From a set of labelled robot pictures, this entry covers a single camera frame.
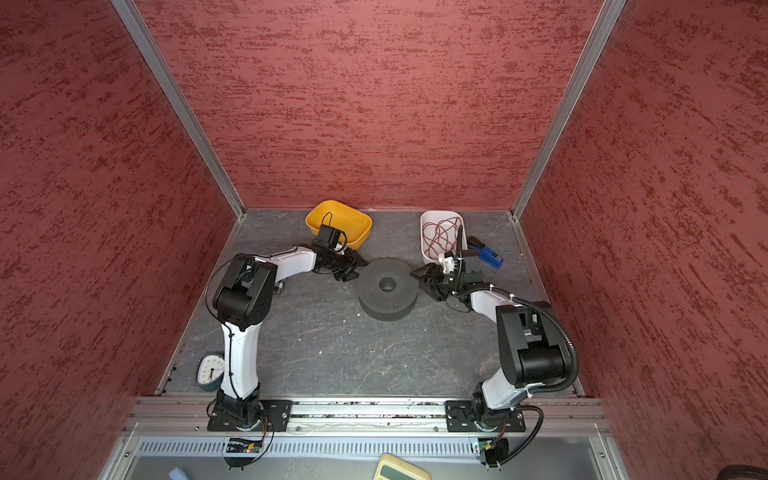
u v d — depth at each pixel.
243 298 0.56
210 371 0.77
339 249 0.91
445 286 0.81
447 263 0.88
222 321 0.57
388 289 0.93
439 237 1.13
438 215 1.18
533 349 0.46
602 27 0.73
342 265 0.91
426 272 0.83
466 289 0.71
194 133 0.95
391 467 0.66
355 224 1.17
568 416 0.76
